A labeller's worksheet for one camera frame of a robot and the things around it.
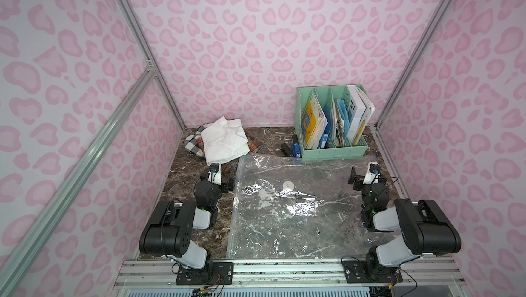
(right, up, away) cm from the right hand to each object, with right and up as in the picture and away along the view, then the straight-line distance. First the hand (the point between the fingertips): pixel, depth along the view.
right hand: (365, 167), depth 89 cm
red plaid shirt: (-50, +9, +17) cm, 53 cm away
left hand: (-63, 0, +2) cm, 63 cm away
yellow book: (-21, +20, +6) cm, 29 cm away
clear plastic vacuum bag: (-34, -17, -1) cm, 38 cm away
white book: (0, +26, +4) cm, 26 cm away
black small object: (-33, +7, +18) cm, 38 cm away
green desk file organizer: (-7, +9, +15) cm, 19 cm away
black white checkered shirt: (-83, +10, +20) cm, 86 cm away
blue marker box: (-28, +7, +17) cm, 33 cm away
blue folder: (-14, +17, +6) cm, 23 cm away
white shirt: (-64, +12, +15) cm, 67 cm away
